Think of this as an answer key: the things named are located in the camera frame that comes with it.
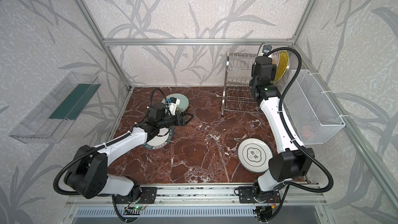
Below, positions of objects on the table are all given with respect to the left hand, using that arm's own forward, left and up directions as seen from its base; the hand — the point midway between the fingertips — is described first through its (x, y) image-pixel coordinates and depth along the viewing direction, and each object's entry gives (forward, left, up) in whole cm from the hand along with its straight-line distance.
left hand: (191, 112), depth 82 cm
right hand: (+15, -38, +25) cm, 48 cm away
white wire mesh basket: (-12, -52, +16) cm, 55 cm away
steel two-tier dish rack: (+25, -30, -14) cm, 41 cm away
